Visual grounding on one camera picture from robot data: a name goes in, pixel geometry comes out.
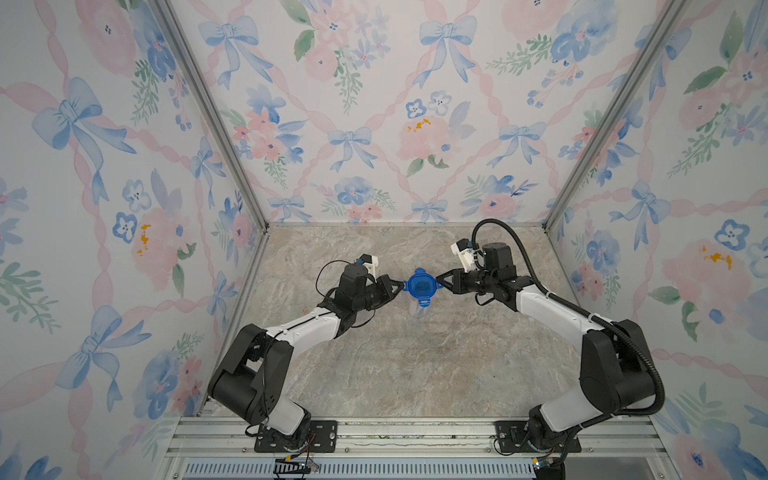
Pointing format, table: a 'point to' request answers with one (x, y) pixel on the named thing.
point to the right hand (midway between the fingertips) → (440, 277)
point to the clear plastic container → (418, 311)
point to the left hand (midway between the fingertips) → (407, 283)
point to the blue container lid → (422, 285)
